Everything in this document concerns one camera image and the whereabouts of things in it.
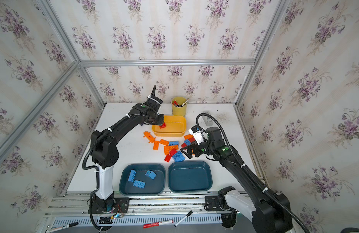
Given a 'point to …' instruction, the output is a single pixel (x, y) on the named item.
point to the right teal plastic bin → (189, 176)
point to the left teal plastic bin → (142, 179)
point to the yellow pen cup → (179, 106)
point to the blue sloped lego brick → (150, 174)
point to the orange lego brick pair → (167, 148)
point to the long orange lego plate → (150, 138)
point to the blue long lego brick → (187, 142)
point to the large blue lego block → (178, 157)
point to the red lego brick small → (167, 158)
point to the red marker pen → (149, 225)
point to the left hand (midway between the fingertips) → (160, 120)
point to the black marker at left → (71, 224)
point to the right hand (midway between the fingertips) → (186, 147)
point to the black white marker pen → (187, 215)
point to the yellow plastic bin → (175, 126)
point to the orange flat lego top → (187, 137)
